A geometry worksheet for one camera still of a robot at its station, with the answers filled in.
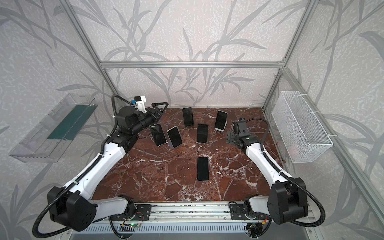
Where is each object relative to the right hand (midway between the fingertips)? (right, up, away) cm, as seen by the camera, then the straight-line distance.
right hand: (237, 132), depth 87 cm
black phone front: (-21, -24, +2) cm, 32 cm away
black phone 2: (-21, -2, +15) cm, 25 cm away
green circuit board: (-53, -43, -17) cm, 70 cm away
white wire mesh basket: (+21, 0, -25) cm, 33 cm away
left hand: (-37, +15, -17) cm, 43 cm away
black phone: (-38, -3, +3) cm, 38 cm away
